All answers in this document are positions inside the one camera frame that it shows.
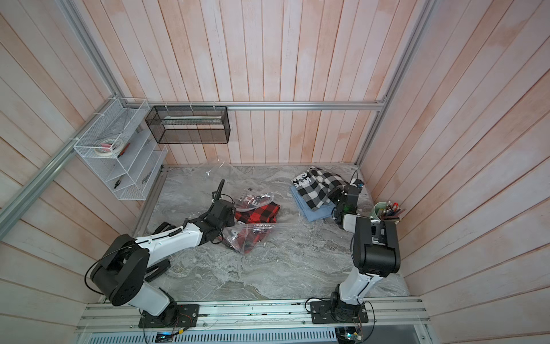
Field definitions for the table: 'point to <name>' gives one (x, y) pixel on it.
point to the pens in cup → (391, 211)
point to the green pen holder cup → (378, 208)
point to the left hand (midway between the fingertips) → (227, 215)
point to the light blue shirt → (323, 212)
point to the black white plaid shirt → (315, 186)
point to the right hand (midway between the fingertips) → (333, 185)
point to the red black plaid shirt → (254, 218)
